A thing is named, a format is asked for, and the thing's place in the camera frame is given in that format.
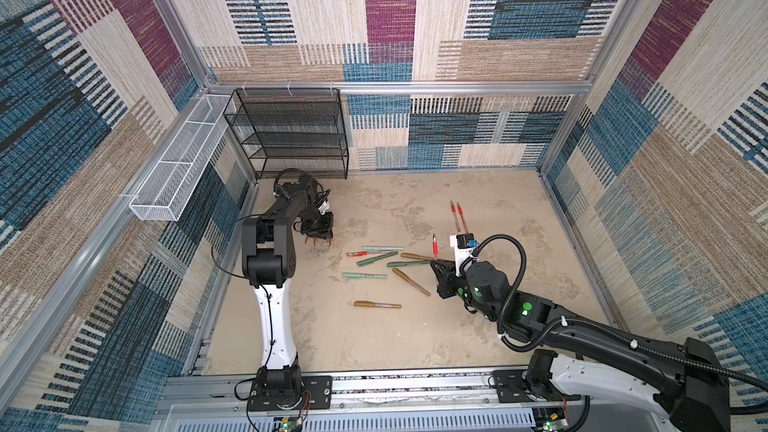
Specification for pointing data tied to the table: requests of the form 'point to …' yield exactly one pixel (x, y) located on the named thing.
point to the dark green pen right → (407, 263)
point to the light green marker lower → (357, 276)
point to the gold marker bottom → (374, 304)
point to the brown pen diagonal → (410, 281)
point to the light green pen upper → (382, 248)
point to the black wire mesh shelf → (291, 132)
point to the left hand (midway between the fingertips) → (328, 230)
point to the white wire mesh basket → (167, 190)
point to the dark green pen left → (376, 258)
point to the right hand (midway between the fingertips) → (433, 268)
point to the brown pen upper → (408, 255)
